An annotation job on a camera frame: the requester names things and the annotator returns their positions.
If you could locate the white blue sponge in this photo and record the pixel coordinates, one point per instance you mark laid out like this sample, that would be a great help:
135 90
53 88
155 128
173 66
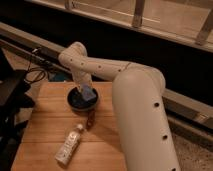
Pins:
87 92

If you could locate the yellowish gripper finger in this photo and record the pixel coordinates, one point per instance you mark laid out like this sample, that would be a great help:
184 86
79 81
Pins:
80 88

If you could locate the white plastic bottle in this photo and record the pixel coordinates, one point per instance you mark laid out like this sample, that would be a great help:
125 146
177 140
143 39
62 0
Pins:
66 150

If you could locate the dark ceramic bowl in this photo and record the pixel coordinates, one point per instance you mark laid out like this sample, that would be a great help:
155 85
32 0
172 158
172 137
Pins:
77 103

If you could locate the black chair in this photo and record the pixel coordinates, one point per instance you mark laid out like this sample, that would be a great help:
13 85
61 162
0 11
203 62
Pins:
13 97

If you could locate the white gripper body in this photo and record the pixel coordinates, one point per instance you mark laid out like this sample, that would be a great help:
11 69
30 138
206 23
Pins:
81 78

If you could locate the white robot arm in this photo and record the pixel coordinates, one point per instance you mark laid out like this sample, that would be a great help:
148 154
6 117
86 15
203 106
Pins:
137 92

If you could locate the blue object on floor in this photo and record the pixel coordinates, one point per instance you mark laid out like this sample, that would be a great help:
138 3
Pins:
59 77

